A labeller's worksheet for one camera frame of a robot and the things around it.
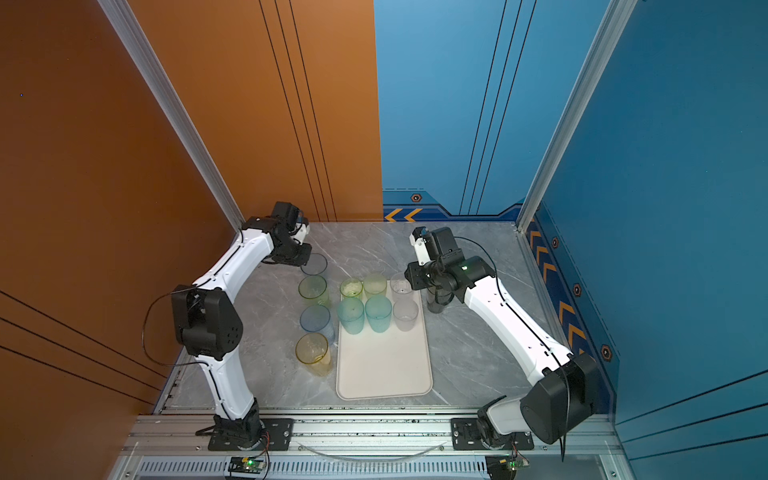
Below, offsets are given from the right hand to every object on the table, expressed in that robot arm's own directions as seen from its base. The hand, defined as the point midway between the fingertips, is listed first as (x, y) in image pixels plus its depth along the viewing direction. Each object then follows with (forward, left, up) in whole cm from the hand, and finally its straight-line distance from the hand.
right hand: (409, 272), depth 79 cm
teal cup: (-3, +17, -15) cm, 23 cm away
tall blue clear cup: (-9, +25, -8) cm, 28 cm away
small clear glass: (+8, +2, -18) cm, 20 cm away
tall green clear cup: (+2, +29, -11) cm, 31 cm away
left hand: (+12, +33, -7) cm, 35 cm away
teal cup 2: (-3, +9, -14) cm, 17 cm away
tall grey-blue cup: (+9, +29, -8) cm, 31 cm away
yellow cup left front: (-17, +26, -11) cm, 32 cm away
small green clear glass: (+7, +18, -17) cm, 26 cm away
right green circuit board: (-40, -22, -24) cm, 51 cm away
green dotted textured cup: (+6, +11, -15) cm, 20 cm away
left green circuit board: (-40, +40, -23) cm, 61 cm away
